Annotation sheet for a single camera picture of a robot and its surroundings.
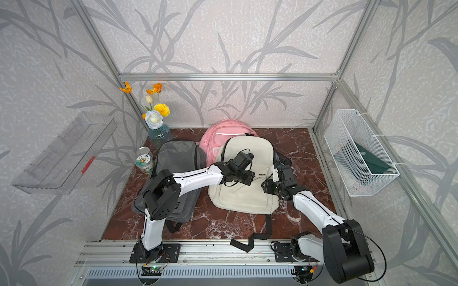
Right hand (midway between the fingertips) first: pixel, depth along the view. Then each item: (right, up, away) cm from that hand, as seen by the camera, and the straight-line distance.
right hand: (264, 184), depth 88 cm
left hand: (-5, +3, +1) cm, 6 cm away
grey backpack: (-46, +13, +9) cm, 49 cm away
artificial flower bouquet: (-51, +34, -8) cm, 62 cm away
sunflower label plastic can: (-63, +11, +6) cm, 64 cm away
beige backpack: (-18, -6, -2) cm, 19 cm away
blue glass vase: (-59, +26, +14) cm, 66 cm away
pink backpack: (-29, +23, +21) cm, 43 cm away
